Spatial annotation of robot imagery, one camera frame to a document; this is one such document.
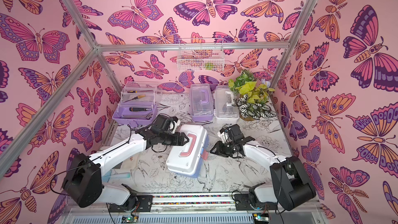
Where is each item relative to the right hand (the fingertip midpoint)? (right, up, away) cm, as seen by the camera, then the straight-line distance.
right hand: (213, 150), depth 85 cm
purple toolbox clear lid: (-7, +27, +15) cm, 32 cm away
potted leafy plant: (+21, +27, -2) cm, 34 cm away
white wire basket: (-7, +56, +11) cm, 58 cm away
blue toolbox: (-13, -1, -11) cm, 17 cm away
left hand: (-15, +6, -1) cm, 17 cm away
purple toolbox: (-50, +25, +21) cm, 60 cm away
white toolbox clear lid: (+10, +21, +18) cm, 30 cm away
